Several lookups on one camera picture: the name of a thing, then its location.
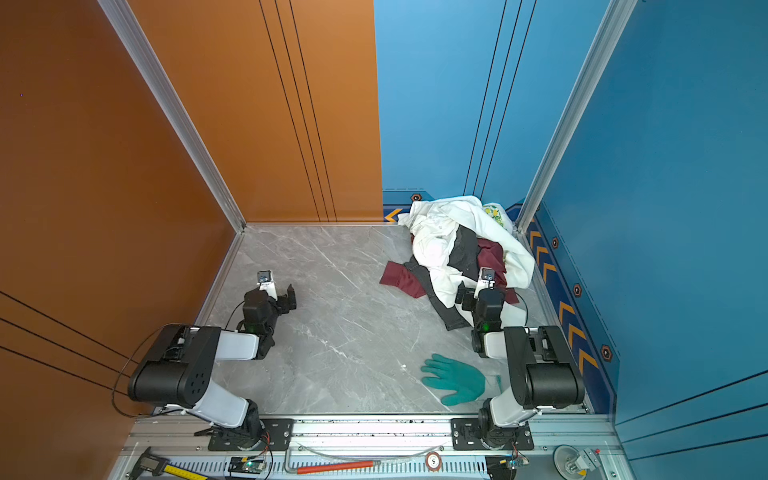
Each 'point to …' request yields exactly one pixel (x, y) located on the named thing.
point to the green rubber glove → (468, 382)
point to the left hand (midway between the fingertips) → (275, 284)
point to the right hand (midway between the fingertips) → (475, 283)
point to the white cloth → (434, 223)
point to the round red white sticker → (433, 461)
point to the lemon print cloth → (500, 215)
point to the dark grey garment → (465, 258)
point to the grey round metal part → (569, 461)
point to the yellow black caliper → (157, 466)
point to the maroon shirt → (491, 256)
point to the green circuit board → (243, 464)
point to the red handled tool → (329, 467)
